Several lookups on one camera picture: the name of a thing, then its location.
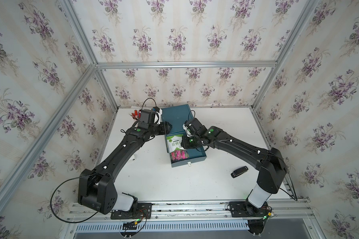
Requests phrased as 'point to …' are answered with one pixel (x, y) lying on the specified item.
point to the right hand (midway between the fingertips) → (182, 145)
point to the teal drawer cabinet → (177, 116)
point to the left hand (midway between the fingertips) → (169, 128)
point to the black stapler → (239, 171)
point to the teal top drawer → (195, 155)
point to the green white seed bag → (177, 152)
